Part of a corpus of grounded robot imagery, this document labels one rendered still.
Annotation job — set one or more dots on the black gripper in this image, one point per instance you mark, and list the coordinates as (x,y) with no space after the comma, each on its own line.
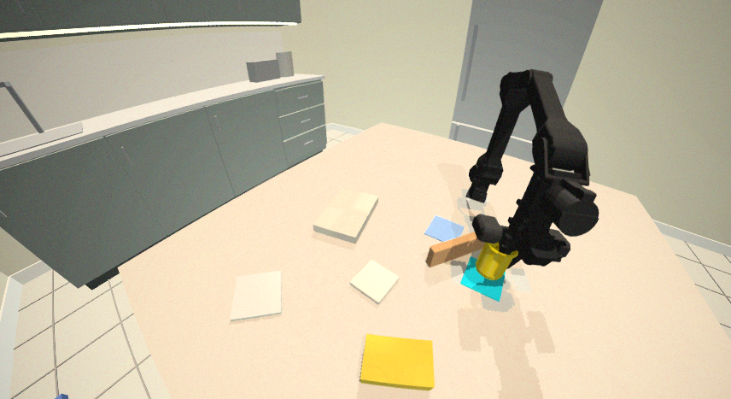
(488,229)

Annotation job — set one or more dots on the yellow flat block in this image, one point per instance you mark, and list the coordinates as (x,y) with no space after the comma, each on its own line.
(398,362)

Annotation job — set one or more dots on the tan rectangular bar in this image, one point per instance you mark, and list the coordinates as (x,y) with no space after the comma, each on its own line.
(453,249)

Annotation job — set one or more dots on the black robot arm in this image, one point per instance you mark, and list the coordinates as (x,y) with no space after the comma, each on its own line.
(557,144)

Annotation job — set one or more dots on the cream flat square tile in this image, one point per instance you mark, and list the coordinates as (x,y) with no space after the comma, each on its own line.
(374,281)
(257,295)

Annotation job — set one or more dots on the yellow translucent cup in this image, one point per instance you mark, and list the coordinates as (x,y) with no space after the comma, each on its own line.
(491,263)

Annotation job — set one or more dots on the cream flat rectangular block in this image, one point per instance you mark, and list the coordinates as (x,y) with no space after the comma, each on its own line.
(346,215)

